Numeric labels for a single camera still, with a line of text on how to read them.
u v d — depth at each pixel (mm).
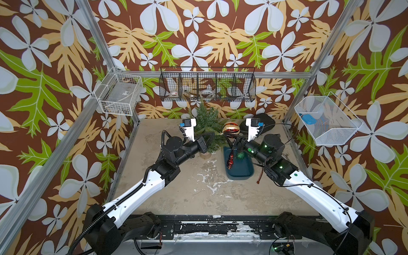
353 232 371
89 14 704
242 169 947
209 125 762
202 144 584
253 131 592
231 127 636
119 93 862
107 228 376
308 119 844
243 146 604
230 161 955
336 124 766
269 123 1108
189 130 597
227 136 639
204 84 980
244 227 753
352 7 688
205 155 961
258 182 894
